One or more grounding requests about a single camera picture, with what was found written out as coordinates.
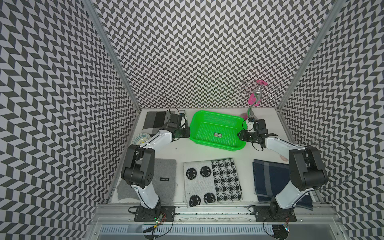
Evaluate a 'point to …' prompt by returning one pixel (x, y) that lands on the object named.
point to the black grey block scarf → (153, 121)
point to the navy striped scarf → (269, 176)
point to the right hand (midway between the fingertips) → (240, 136)
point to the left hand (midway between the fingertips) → (188, 132)
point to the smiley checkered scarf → (210, 181)
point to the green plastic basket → (218, 130)
